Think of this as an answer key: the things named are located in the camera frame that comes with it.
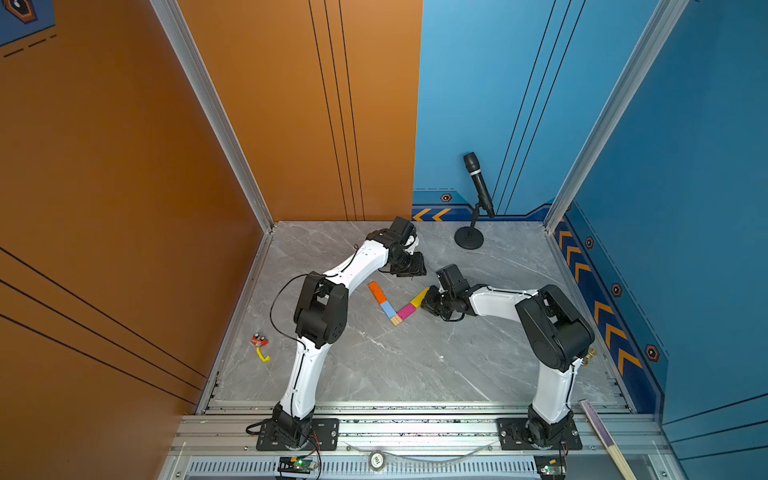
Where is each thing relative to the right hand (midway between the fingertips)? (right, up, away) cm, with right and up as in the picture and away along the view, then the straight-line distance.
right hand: (419, 304), depth 97 cm
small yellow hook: (-45, -14, -12) cm, 49 cm away
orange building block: (-14, +4, +3) cm, 15 cm away
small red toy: (-48, -9, -10) cm, 50 cm away
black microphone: (+18, +44, 0) cm, 48 cm away
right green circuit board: (+29, -35, -26) cm, 52 cm away
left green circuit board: (-32, -34, -26) cm, 53 cm away
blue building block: (-10, -2, -2) cm, 11 cm away
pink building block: (-5, -2, -2) cm, 5 cm away
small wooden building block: (-8, -4, -5) cm, 10 cm away
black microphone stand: (+21, +23, +17) cm, 35 cm away
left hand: (+1, +12, -1) cm, 12 cm away
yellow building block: (-1, +1, -1) cm, 2 cm away
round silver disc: (-12, -29, -31) cm, 44 cm away
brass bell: (+27, -1, -44) cm, 51 cm away
